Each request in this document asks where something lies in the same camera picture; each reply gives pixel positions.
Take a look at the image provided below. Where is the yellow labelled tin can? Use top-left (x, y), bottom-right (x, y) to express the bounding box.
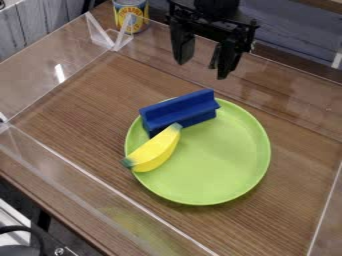
top-left (112, 0), bottom-right (150, 34)

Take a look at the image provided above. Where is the green round plate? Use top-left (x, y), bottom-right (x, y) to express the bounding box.
top-left (132, 99), bottom-right (271, 206)

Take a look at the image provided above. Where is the blue plastic block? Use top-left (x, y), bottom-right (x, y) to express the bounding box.
top-left (139, 89), bottom-right (221, 138)

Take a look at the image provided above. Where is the yellow toy banana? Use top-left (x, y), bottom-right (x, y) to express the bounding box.
top-left (122, 123), bottom-right (183, 172)

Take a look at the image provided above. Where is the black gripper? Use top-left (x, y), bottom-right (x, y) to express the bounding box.
top-left (167, 0), bottom-right (259, 80)

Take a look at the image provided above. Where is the clear acrylic enclosure wall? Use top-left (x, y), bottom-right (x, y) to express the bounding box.
top-left (0, 7), bottom-right (342, 256)

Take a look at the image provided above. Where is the black cable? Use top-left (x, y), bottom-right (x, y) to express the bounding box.
top-left (0, 225), bottom-right (46, 256)

